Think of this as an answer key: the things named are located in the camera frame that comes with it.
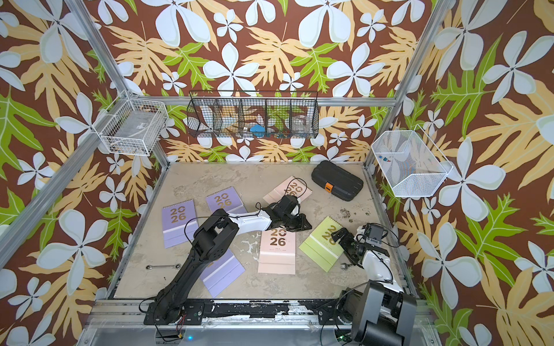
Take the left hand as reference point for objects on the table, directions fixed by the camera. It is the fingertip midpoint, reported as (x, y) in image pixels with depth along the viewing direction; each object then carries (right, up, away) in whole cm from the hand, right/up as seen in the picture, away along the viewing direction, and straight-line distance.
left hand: (315, 225), depth 94 cm
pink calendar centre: (-16, -10, -6) cm, 20 cm away
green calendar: (+1, -8, -3) cm, 9 cm away
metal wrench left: (-57, -15, -9) cm, 59 cm away
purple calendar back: (-41, +11, +11) cm, 44 cm away
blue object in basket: (-25, +42, +1) cm, 49 cm away
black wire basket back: (-27, +50, +4) cm, 58 cm away
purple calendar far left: (-61, +1, +2) cm, 61 cm away
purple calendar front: (-39, -17, -11) cm, 44 cm away
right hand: (+9, -5, -5) cm, 11 cm away
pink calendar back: (-9, +17, +15) cm, 24 cm away
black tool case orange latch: (+16, +19, +11) cm, 27 cm away
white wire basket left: (-77, +42, -7) cm, 88 cm away
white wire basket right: (+37, +26, -10) cm, 46 cm away
